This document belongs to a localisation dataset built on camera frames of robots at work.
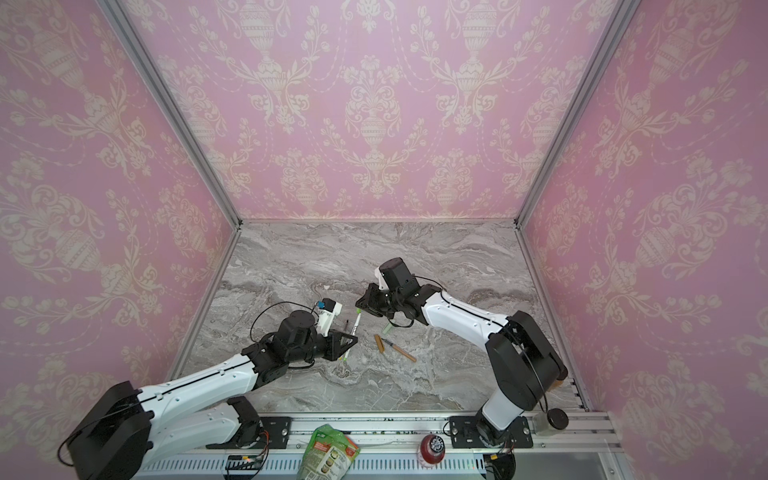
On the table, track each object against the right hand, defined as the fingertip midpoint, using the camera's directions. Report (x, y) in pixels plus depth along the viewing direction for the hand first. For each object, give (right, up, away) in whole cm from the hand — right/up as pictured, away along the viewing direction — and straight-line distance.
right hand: (356, 303), depth 82 cm
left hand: (+1, -10, -4) cm, 11 cm away
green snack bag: (-5, -32, -14) cm, 36 cm away
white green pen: (-1, -9, +9) cm, 13 cm away
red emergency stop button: (+18, -27, -20) cm, 38 cm away
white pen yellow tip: (-2, -12, -5) cm, 13 cm away
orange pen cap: (+6, -13, +7) cm, 16 cm away
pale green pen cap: (+9, -9, +9) cm, 16 cm away
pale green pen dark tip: (-4, -8, +10) cm, 14 cm away
